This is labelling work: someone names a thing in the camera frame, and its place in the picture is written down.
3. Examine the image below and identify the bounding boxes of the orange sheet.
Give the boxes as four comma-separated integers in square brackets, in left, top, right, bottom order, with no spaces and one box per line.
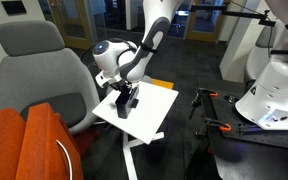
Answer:
[150,78,175,90]

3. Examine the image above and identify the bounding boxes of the wooden glass door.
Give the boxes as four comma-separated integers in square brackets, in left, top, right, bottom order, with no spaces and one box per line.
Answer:
[184,0,232,43]
[48,0,96,52]

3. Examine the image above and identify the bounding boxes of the small black connector box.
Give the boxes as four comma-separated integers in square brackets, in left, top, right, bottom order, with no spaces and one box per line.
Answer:
[223,94,240,103]

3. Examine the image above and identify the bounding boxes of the black camera boom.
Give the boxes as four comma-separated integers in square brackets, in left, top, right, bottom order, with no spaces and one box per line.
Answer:
[188,2,288,30]

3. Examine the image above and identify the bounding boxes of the grey armchair with dark seat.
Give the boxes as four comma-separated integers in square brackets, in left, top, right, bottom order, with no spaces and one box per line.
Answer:
[0,19,102,134]

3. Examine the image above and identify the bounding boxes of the orange fabric chair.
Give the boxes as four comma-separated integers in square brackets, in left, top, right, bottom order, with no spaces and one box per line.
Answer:
[0,102,85,180]

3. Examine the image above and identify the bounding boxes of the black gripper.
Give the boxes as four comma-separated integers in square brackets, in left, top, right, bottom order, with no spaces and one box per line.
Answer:
[110,79,134,103]

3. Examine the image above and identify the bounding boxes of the black slotted rack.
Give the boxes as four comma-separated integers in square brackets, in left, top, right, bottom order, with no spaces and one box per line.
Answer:
[114,84,140,120]

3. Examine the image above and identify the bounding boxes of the black clamp with orange handle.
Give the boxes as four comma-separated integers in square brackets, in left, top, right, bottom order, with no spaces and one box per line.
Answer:
[188,88,219,120]
[194,116,233,140]

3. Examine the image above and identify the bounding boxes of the black wall panel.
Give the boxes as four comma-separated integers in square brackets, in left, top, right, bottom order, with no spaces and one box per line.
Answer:
[0,0,27,16]

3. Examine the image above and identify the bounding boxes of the white side table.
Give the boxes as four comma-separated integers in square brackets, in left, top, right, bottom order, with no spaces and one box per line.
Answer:
[92,80,180,180]

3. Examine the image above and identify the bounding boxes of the thin white cable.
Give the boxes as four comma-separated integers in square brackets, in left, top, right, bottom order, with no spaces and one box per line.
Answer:
[55,139,74,180]

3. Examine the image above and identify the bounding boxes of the black mounting plate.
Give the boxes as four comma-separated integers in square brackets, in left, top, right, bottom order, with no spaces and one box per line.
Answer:
[210,96,288,152]

